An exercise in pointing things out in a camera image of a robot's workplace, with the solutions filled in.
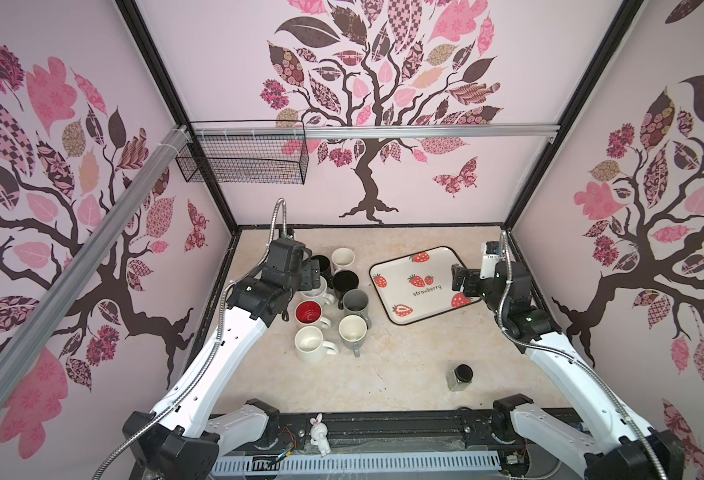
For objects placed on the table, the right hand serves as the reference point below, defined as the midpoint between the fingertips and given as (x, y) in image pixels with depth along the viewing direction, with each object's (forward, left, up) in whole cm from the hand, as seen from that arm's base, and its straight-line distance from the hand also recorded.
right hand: (471, 263), depth 78 cm
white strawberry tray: (+8, +10, -24) cm, 27 cm away
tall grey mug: (-2, +32, -16) cm, 36 cm away
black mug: (+11, +42, -14) cm, 46 cm away
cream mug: (+1, +43, -15) cm, 46 cm away
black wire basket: (+39, +58, +11) cm, 71 cm away
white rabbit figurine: (-36, +41, -20) cm, 58 cm away
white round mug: (-13, +45, -22) cm, 52 cm away
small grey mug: (-9, +33, -21) cm, 40 cm away
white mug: (-3, +46, -20) cm, 50 cm away
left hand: (-3, +46, +2) cm, 46 cm away
